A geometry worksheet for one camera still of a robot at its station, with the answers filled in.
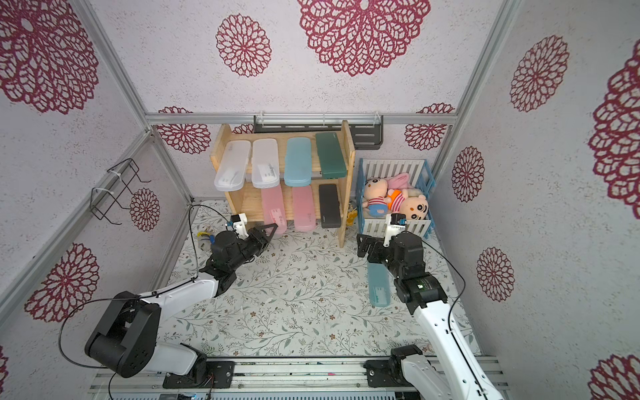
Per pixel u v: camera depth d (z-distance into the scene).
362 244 0.68
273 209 0.85
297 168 0.69
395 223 0.63
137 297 0.47
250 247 0.73
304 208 0.87
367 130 0.92
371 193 1.05
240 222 0.78
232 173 0.66
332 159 0.73
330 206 0.88
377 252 0.65
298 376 0.75
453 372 0.41
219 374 0.73
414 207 1.00
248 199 0.93
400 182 1.11
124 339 0.43
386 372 0.73
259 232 0.76
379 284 0.93
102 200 0.73
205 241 1.00
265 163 0.69
